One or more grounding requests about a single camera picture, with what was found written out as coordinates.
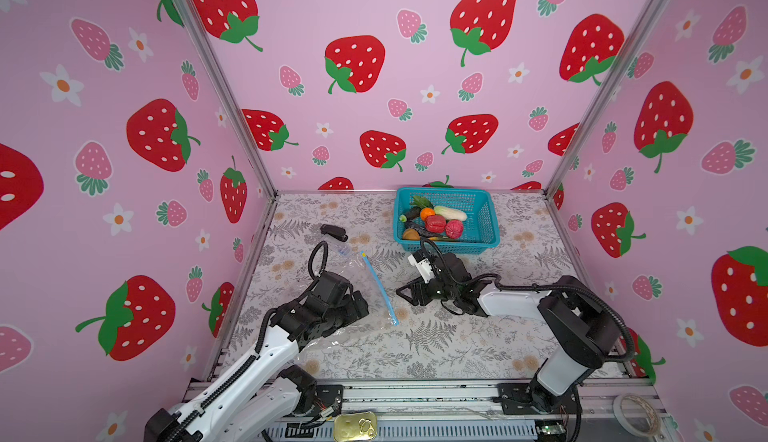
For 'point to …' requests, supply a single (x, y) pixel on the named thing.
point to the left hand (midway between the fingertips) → (359, 310)
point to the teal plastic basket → (480, 228)
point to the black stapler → (335, 232)
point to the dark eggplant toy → (413, 212)
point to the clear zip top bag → (370, 274)
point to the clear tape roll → (618, 410)
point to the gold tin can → (355, 426)
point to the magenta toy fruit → (454, 228)
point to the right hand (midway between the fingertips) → (400, 289)
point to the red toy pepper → (435, 224)
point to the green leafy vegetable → (421, 202)
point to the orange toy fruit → (426, 212)
